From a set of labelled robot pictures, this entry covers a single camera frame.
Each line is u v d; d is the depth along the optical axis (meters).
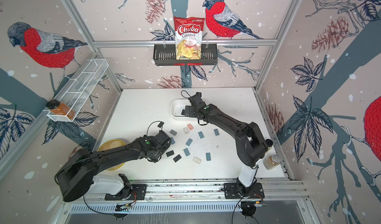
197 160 0.84
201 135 0.95
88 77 0.86
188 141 0.92
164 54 0.95
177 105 1.07
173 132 0.95
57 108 0.60
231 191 0.73
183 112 1.06
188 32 0.85
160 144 0.68
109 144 0.84
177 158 0.85
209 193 0.75
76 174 0.42
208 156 0.86
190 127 0.98
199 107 0.69
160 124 1.00
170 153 0.86
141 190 0.73
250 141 0.49
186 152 0.88
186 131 0.97
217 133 0.95
